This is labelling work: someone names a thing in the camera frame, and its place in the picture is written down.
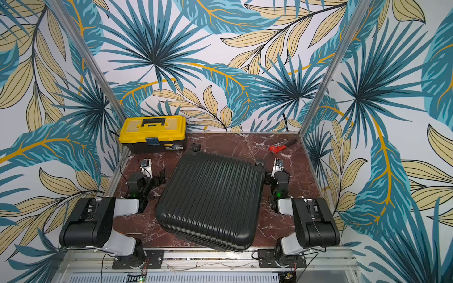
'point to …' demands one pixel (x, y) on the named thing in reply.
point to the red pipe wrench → (273, 148)
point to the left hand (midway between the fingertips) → (155, 170)
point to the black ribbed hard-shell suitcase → (213, 198)
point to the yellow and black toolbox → (147, 134)
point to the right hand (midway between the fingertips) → (275, 168)
